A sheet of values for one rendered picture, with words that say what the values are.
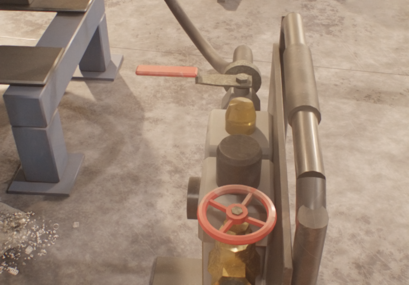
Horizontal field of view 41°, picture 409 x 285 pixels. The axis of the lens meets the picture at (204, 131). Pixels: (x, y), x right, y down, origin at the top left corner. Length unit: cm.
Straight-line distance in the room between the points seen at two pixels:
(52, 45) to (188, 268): 60
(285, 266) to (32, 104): 79
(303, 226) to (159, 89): 117
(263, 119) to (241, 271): 22
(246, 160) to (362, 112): 101
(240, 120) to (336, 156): 75
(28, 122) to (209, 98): 55
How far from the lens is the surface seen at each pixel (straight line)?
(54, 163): 125
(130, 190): 126
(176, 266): 109
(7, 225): 124
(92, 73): 166
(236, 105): 64
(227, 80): 74
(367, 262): 115
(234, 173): 56
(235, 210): 50
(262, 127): 67
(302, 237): 45
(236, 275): 53
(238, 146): 57
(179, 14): 130
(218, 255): 54
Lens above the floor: 87
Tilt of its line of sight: 38 degrees down
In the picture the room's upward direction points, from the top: straight up
